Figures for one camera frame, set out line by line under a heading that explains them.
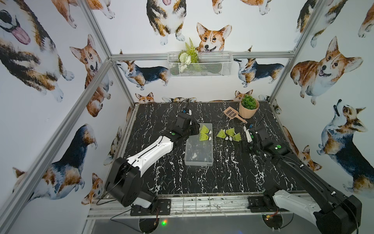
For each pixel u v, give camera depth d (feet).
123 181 1.38
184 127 2.14
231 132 3.27
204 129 3.29
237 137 3.18
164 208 2.41
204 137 3.19
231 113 3.75
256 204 2.40
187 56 2.68
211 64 3.03
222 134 3.22
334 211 1.24
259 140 1.93
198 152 3.05
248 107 3.32
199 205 2.46
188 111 2.51
